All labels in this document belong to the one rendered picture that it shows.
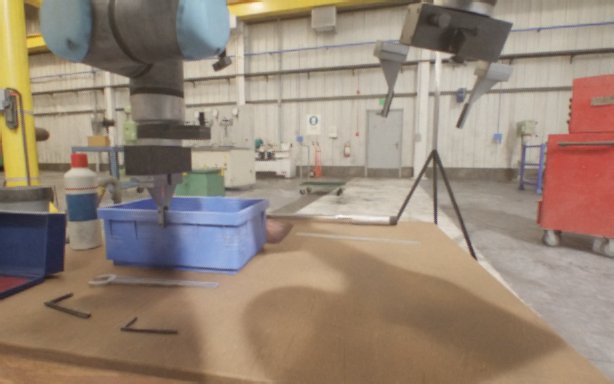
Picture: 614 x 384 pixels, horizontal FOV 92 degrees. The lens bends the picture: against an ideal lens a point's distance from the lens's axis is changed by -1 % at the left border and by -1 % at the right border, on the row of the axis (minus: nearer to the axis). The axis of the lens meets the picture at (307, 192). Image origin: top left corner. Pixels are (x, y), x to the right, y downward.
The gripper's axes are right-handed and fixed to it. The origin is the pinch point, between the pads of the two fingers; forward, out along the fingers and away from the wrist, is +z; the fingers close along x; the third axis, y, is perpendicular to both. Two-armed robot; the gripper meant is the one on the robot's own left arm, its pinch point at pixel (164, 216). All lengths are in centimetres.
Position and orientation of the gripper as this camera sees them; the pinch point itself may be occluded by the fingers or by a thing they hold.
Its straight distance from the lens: 62.7
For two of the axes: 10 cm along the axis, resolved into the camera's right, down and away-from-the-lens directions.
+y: -9.9, -0.2, 1.6
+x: -1.6, 1.2, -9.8
